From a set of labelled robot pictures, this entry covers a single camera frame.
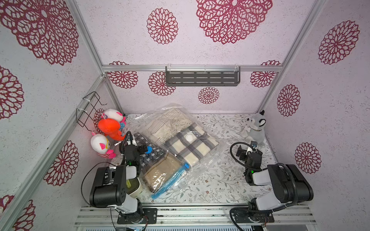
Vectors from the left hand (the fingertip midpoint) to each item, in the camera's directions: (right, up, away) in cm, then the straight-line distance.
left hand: (136, 142), depth 93 cm
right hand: (+72, -2, -2) cm, 72 cm away
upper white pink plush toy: (-15, +19, +2) cm, 24 cm away
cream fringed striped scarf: (+16, +12, +14) cm, 24 cm away
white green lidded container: (+4, -23, -15) cm, 28 cm away
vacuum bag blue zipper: (+18, -15, -9) cm, 25 cm away
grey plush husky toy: (+77, +10, -1) cm, 77 cm away
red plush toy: (-12, +10, -9) cm, 18 cm away
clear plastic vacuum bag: (-4, +16, +23) cm, 28 cm away
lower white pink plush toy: (-14, 0, -16) cm, 21 cm away
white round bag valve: (+35, +2, +9) cm, 36 cm away
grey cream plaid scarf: (+36, -2, +6) cm, 37 cm away
